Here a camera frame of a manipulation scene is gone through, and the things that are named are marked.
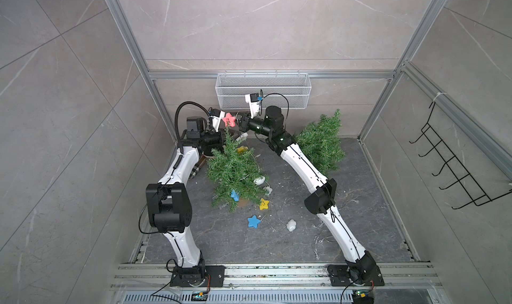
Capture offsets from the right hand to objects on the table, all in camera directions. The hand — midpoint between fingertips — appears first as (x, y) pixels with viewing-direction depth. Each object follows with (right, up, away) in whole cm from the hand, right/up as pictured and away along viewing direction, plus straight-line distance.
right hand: (231, 115), depth 77 cm
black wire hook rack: (+77, -28, -18) cm, 84 cm away
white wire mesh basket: (+27, +17, +23) cm, 40 cm away
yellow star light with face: (+14, -39, +14) cm, 44 cm away
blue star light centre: (+9, -46, +8) cm, 47 cm away
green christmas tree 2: (+37, -11, +2) cm, 38 cm away
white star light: (+15, -32, +12) cm, 37 cm away
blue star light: (+2, -32, -2) cm, 32 cm away
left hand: (+2, -5, +7) cm, 9 cm away
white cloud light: (+25, -47, +8) cm, 54 cm away
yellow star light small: (+4, -13, +4) cm, 15 cm away
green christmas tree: (+3, -22, -8) cm, 23 cm away
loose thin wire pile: (+36, -37, -12) cm, 53 cm away
